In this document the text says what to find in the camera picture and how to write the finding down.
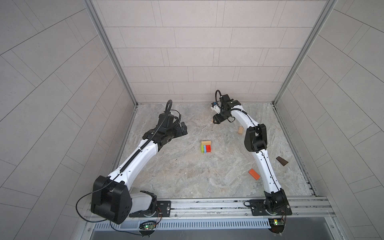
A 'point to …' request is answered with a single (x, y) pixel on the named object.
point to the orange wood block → (254, 174)
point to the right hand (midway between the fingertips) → (217, 118)
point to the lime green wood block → (202, 149)
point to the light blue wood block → (205, 151)
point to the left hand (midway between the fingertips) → (183, 126)
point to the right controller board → (277, 225)
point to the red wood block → (208, 148)
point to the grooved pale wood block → (206, 143)
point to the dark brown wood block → (282, 161)
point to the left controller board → (147, 226)
